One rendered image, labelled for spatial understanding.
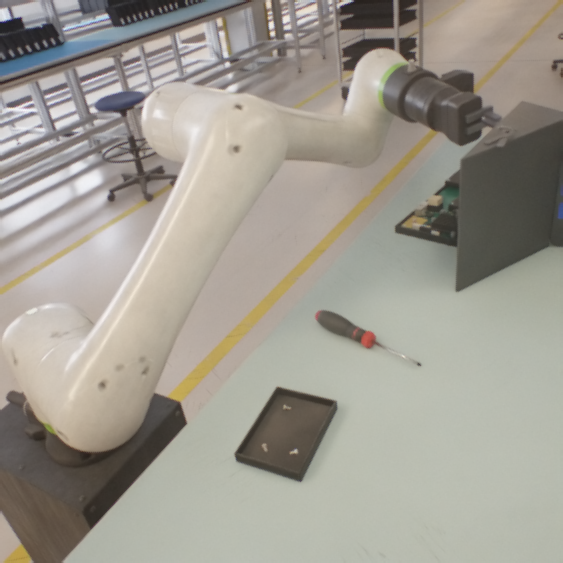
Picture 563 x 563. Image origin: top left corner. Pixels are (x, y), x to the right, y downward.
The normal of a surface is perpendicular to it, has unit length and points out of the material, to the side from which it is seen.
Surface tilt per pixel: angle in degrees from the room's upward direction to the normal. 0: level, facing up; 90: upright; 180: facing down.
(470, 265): 90
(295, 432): 0
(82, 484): 0
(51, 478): 0
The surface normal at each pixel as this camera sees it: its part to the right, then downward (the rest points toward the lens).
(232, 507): -0.15, -0.84
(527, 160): 0.48, 0.41
